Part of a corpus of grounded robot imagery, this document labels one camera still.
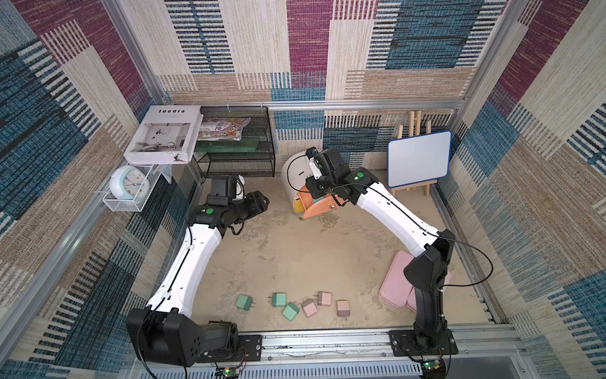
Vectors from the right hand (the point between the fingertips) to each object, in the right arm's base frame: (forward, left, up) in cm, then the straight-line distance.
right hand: (311, 179), depth 81 cm
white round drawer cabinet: (+9, +5, -3) cm, 11 cm away
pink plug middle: (-31, -4, -26) cm, 41 cm away
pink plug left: (-34, +1, -26) cm, 43 cm away
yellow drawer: (-2, +5, -12) cm, 13 cm away
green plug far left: (-32, +23, -26) cm, 47 cm away
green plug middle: (-31, +11, -26) cm, 42 cm away
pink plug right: (-34, -10, -27) cm, 44 cm away
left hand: (-7, +16, -3) cm, 18 cm away
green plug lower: (-35, +8, -26) cm, 44 cm away
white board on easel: (+19, -45, -9) cm, 50 cm away
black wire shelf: (+33, +28, -17) cm, 46 cm away
